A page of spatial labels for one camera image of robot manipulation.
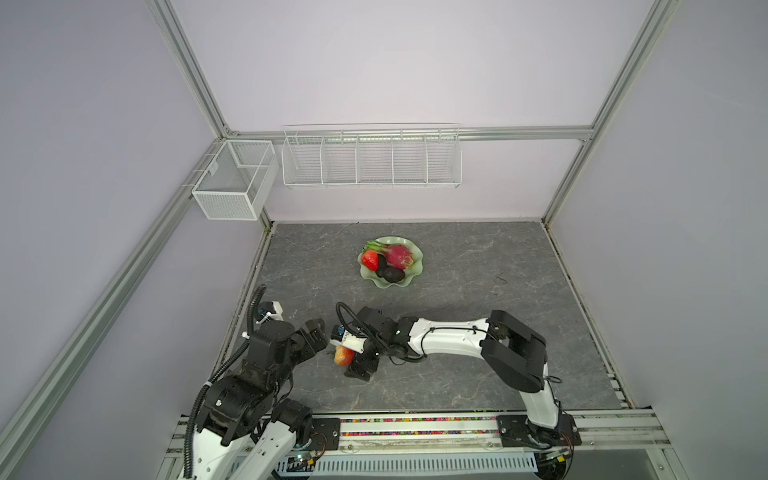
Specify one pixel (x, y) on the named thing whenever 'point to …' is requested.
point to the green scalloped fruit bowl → (415, 267)
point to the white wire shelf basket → (373, 156)
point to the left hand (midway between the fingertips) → (309, 334)
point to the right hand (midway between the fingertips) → (351, 359)
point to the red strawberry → (370, 258)
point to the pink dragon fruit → (398, 256)
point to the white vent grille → (367, 462)
